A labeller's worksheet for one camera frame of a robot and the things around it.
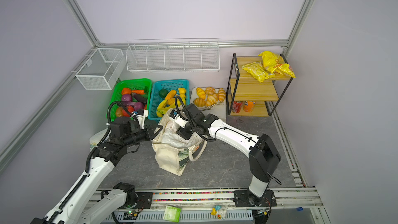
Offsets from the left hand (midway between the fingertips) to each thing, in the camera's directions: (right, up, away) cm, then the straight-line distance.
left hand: (162, 129), depth 73 cm
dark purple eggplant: (-28, +17, +41) cm, 52 cm away
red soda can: (+41, +11, +26) cm, 50 cm away
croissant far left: (+17, +21, +42) cm, 50 cm away
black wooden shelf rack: (+46, +17, +18) cm, 52 cm away
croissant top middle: (+24, +23, +42) cm, 54 cm away
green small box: (+6, -37, -5) cm, 38 cm away
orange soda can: (+50, +11, +28) cm, 58 cm away
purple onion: (-36, +17, +36) cm, 54 cm away
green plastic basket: (-44, +19, +36) cm, 59 cm away
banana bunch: (-8, +11, +32) cm, 35 cm away
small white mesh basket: (-47, +35, +27) cm, 64 cm away
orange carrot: (-29, +22, +43) cm, 57 cm away
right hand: (+7, -1, +7) cm, 11 cm away
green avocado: (-11, +21, +39) cm, 45 cm away
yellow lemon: (+3, +22, +42) cm, 48 cm away
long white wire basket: (-1, +44, +26) cm, 51 cm away
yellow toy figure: (+28, -36, -6) cm, 46 cm away
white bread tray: (+30, +9, +35) cm, 47 cm away
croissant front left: (+17, +14, +35) cm, 41 cm away
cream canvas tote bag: (+5, -14, -1) cm, 15 cm away
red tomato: (-30, +10, +27) cm, 41 cm away
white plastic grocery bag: (+6, -5, +2) cm, 8 cm away
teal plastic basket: (-15, +16, +35) cm, 41 cm away
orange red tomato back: (-38, +22, +39) cm, 59 cm away
